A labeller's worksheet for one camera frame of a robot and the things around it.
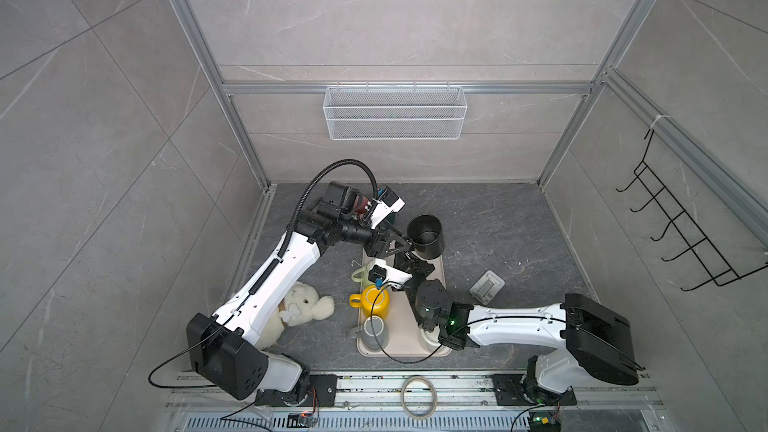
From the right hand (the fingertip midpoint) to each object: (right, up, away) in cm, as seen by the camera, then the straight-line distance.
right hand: (406, 242), depth 74 cm
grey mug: (-10, -23, 0) cm, 25 cm away
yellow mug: (-9, -17, +6) cm, 20 cm away
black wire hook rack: (+63, -1, -11) cm, 64 cm away
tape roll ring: (+7, -39, -2) cm, 40 cm away
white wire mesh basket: (-2, +41, +27) cm, 49 cm away
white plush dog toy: (-29, -18, +7) cm, 35 cm away
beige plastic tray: (0, -28, +7) cm, 29 cm away
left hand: (-1, +2, -4) cm, 4 cm away
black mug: (+5, +2, -2) cm, 6 cm away
